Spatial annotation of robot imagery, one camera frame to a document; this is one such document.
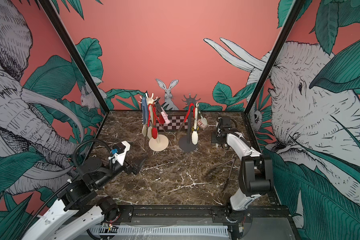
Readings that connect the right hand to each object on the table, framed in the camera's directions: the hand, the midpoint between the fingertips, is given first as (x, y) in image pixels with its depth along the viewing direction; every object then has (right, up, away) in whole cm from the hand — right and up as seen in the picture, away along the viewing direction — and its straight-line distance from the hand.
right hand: (215, 134), depth 93 cm
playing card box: (-8, +7, -5) cm, 12 cm away
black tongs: (+8, -23, -7) cm, 25 cm away
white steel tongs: (-14, +1, -15) cm, 20 cm away
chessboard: (-26, +8, +18) cm, 32 cm away
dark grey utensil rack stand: (-18, -7, +10) cm, 22 cm away
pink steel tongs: (-30, +11, -13) cm, 35 cm away
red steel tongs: (-35, +12, -16) cm, 41 cm away
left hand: (-39, -4, -29) cm, 49 cm away
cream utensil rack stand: (-40, -7, +7) cm, 41 cm away
